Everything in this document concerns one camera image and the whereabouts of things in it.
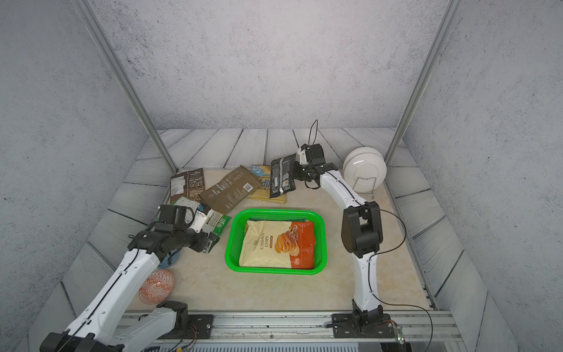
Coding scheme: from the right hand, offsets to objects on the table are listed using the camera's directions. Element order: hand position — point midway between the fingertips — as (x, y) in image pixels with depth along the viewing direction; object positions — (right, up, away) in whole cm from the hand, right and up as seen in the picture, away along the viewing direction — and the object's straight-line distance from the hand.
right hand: (287, 170), depth 94 cm
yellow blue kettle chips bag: (-13, -1, +21) cm, 25 cm away
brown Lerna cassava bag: (-28, -10, +14) cm, 33 cm away
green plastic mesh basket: (-21, -25, -7) cm, 34 cm away
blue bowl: (-30, -26, -39) cm, 56 cm away
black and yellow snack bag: (-2, -4, +4) cm, 6 cm away
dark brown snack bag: (-51, -6, +20) cm, 55 cm away
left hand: (-27, -24, -15) cm, 39 cm away
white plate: (+35, +1, +8) cm, 36 cm away
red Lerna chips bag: (-3, -29, -9) cm, 31 cm away
